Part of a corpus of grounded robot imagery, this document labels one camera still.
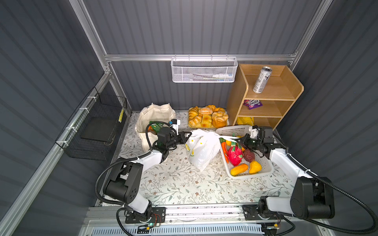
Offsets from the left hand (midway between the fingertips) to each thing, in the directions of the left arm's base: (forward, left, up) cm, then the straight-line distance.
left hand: (191, 132), depth 86 cm
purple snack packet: (+20, -43, +2) cm, 48 cm away
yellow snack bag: (+19, -43, -13) cm, 49 cm away
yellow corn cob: (-19, -27, -13) cm, 35 cm away
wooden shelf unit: (+16, -45, +15) cm, 50 cm away
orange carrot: (-4, -21, -12) cm, 25 cm away
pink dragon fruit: (-12, -26, -8) cm, 29 cm away
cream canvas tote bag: (+16, +25, +2) cm, 30 cm away
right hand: (-5, -29, -4) cm, 29 cm away
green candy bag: (+11, +24, -7) cm, 27 cm away
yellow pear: (-19, -36, -11) cm, 42 cm away
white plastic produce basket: (+7, -33, -10) cm, 36 cm away
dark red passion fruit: (-11, -35, -12) cm, 38 cm away
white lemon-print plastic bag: (-8, -6, -4) cm, 11 cm away
